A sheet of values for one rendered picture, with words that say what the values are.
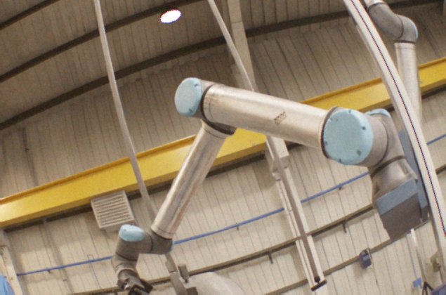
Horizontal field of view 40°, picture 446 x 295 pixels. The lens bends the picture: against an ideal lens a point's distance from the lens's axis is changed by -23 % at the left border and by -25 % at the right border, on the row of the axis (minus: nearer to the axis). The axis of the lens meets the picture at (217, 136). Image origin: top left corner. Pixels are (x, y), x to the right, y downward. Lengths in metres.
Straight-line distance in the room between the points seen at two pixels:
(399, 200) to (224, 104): 0.68
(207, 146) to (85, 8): 10.00
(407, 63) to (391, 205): 0.85
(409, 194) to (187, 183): 0.90
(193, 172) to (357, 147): 0.77
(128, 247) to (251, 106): 0.70
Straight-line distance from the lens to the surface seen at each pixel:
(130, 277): 2.48
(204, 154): 2.53
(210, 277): 1.95
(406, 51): 2.75
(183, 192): 2.58
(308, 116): 2.10
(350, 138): 1.97
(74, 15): 12.46
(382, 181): 2.10
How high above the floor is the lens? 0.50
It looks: 23 degrees up
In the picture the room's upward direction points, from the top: 20 degrees counter-clockwise
